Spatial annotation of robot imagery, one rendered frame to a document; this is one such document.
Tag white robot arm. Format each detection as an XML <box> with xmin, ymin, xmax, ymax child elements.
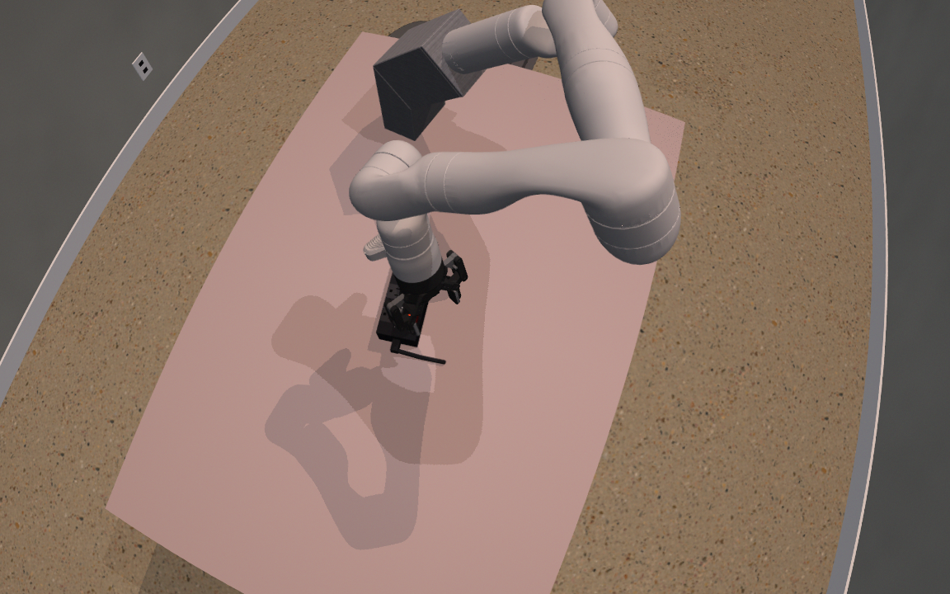
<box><xmin>349</xmin><ymin>0</ymin><xmax>681</xmax><ymax>283</ymax></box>

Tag black power strip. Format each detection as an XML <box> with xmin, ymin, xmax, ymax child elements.
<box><xmin>376</xmin><ymin>274</ymin><xmax>446</xmax><ymax>365</ymax></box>

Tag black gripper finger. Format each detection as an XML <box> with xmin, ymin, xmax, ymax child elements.
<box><xmin>436</xmin><ymin>250</ymin><xmax>468</xmax><ymax>304</ymax></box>
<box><xmin>383</xmin><ymin>293</ymin><xmax>429</xmax><ymax>336</ymax></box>

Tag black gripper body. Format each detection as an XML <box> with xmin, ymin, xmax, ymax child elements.
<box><xmin>394</xmin><ymin>259</ymin><xmax>448</xmax><ymax>304</ymax></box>

